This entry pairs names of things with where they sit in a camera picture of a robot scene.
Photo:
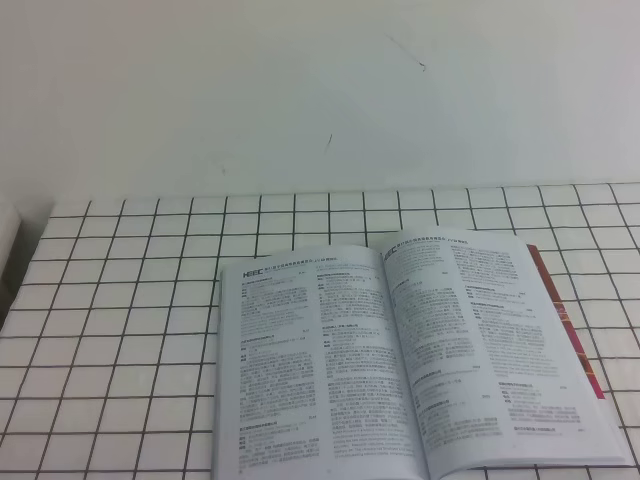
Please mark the white catalogue book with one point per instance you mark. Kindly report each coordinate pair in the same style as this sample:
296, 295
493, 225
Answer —
434, 353

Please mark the white grid tablecloth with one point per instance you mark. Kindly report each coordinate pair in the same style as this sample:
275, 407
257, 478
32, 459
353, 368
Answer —
108, 349

